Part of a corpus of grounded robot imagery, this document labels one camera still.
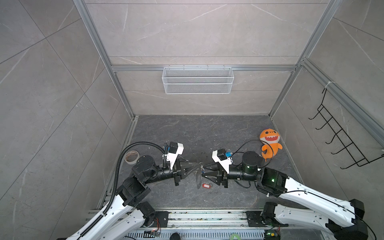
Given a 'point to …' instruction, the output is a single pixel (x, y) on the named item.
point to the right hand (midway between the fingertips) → (204, 169)
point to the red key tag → (206, 185)
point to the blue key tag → (203, 172)
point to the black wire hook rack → (349, 146)
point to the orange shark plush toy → (269, 138)
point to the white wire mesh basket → (198, 80)
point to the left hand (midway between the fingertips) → (198, 163)
